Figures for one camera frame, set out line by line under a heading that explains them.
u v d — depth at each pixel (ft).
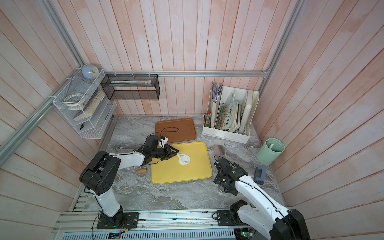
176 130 2.76
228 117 3.19
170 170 2.94
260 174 2.79
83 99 2.35
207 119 3.22
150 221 2.43
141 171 2.93
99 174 1.59
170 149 2.80
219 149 3.79
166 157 2.76
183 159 3.09
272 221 1.36
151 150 2.49
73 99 2.46
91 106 2.62
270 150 2.72
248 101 3.01
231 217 2.39
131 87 3.45
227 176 1.92
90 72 2.68
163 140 2.96
